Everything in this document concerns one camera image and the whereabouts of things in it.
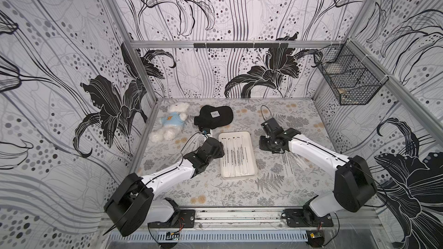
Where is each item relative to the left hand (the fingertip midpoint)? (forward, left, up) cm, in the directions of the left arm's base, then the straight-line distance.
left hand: (220, 149), depth 87 cm
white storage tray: (-2, -10, -6) cm, 12 cm away
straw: (-3, -3, -6) cm, 7 cm away
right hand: (+4, -21, +1) cm, 22 cm away
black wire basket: (+32, -69, +23) cm, 79 cm away
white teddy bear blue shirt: (+16, +29, -1) cm, 33 cm away
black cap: (+24, +7, -3) cm, 25 cm away
